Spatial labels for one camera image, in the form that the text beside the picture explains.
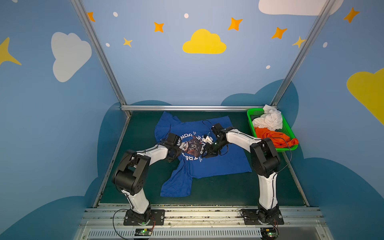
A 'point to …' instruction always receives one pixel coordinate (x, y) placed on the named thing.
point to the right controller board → (268, 233)
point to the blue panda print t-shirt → (177, 178)
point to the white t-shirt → (271, 119)
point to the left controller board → (143, 232)
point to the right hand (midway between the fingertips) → (205, 155)
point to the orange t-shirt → (276, 139)
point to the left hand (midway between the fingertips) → (181, 153)
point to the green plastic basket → (286, 129)
